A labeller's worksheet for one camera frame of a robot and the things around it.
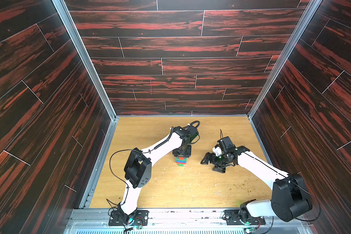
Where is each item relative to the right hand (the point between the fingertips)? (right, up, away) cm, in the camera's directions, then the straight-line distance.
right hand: (208, 164), depth 86 cm
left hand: (-14, +5, 0) cm, 15 cm away
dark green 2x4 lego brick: (-18, +3, 0) cm, 19 cm away
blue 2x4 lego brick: (-14, 0, +5) cm, 15 cm away
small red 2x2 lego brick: (-16, +3, 0) cm, 16 cm away
